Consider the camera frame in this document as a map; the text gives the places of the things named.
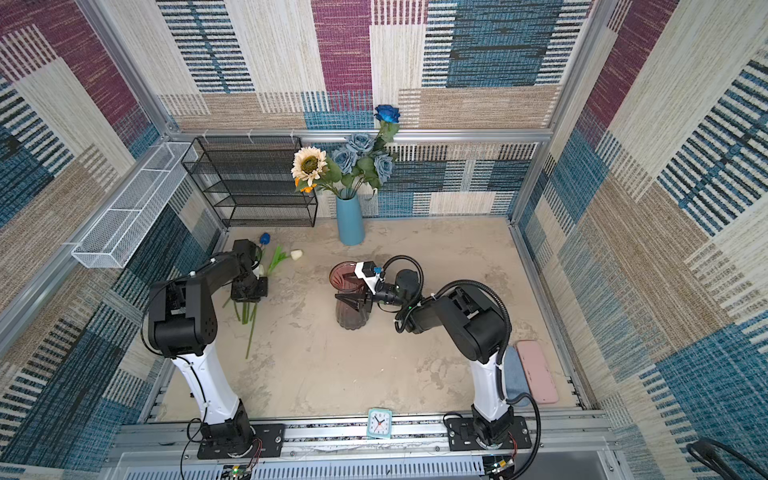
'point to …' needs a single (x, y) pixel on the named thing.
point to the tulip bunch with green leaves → (268, 263)
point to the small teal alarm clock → (379, 424)
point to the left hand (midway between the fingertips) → (256, 294)
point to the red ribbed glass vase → (344, 280)
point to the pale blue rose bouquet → (355, 163)
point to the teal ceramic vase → (350, 219)
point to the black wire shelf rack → (249, 180)
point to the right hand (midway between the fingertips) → (340, 286)
